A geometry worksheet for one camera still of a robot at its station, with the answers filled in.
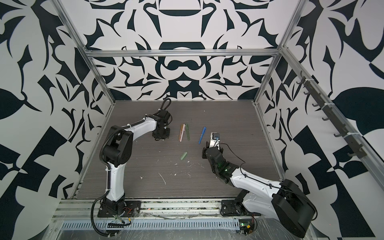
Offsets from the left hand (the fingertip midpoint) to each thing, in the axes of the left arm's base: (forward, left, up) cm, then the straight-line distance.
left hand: (165, 134), depth 99 cm
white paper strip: (-27, 0, -3) cm, 27 cm away
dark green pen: (+2, -15, -1) cm, 15 cm away
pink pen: (+2, -12, -1) cm, 12 cm away
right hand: (-13, -26, +11) cm, 31 cm away
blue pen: (0, -24, -2) cm, 24 cm away
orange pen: (+3, -10, -1) cm, 11 cm away
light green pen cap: (-15, -12, -2) cm, 19 cm away
